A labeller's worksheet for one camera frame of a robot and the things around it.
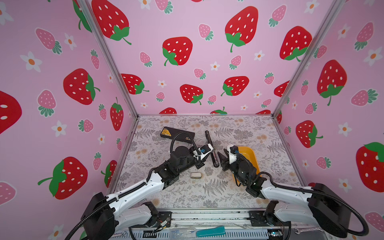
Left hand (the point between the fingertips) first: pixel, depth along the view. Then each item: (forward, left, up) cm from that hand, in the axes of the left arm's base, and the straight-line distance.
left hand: (209, 148), depth 72 cm
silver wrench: (-31, -44, -25) cm, 59 cm away
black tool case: (+31, +26, -26) cm, 49 cm away
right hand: (+3, -7, -7) cm, 10 cm away
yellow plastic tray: (+11, -28, -21) cm, 37 cm away
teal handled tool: (-31, -4, -23) cm, 39 cm away
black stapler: (+7, -5, -22) cm, 23 cm away
